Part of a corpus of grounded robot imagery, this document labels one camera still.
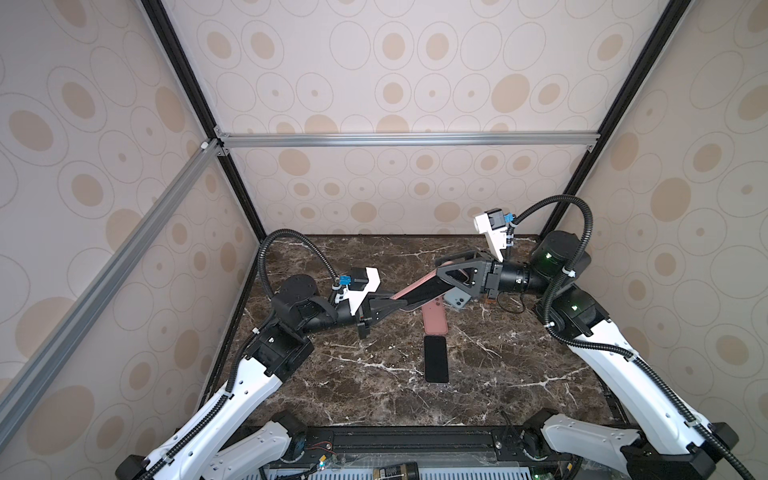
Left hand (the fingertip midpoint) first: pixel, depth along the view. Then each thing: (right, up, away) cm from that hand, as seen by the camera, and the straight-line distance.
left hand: (408, 305), depth 54 cm
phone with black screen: (+10, -21, +34) cm, 41 cm away
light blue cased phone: (+20, -4, +49) cm, 53 cm away
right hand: (+5, +6, -2) cm, 8 cm away
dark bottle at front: (-1, -40, +13) cm, 42 cm away
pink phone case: (+11, -10, +43) cm, 46 cm away
